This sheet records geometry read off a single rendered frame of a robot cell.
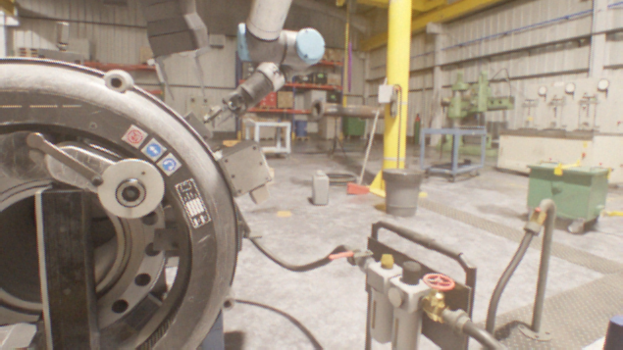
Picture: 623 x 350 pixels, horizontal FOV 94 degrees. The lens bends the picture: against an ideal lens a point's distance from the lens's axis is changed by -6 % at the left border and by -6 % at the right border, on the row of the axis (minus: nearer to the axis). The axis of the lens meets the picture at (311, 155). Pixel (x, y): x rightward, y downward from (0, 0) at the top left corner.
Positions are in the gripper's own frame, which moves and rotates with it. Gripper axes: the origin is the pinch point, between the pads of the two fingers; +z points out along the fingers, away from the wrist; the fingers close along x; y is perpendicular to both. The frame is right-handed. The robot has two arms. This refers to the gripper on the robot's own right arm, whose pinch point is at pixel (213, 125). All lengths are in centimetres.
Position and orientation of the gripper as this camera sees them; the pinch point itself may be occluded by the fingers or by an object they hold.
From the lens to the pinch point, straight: 97.7
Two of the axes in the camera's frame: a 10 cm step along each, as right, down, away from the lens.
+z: -6.8, 6.7, -2.9
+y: 3.1, -0.9, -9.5
